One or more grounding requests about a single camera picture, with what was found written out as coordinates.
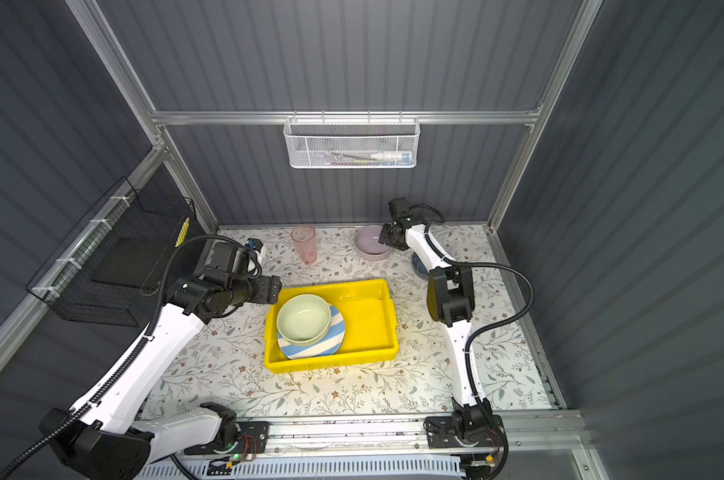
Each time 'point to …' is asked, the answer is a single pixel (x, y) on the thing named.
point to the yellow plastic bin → (370, 317)
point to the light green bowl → (303, 319)
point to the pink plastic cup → (305, 241)
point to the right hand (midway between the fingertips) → (390, 239)
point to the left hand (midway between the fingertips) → (265, 282)
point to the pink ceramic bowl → (367, 244)
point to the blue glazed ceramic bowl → (419, 267)
